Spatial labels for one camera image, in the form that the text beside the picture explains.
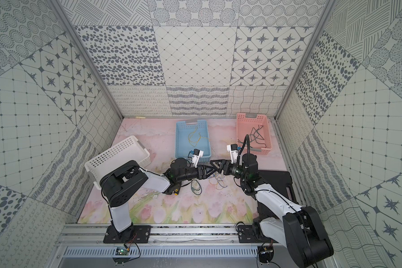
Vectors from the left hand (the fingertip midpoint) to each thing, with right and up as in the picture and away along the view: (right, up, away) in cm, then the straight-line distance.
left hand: (220, 175), depth 78 cm
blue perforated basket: (-19, +17, +32) cm, 41 cm away
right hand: (-3, +5, +2) cm, 6 cm away
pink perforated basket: (+29, +23, +35) cm, 51 cm away
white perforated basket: (-54, +10, +23) cm, 60 cm away
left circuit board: (-44, -32, -7) cm, 55 cm away
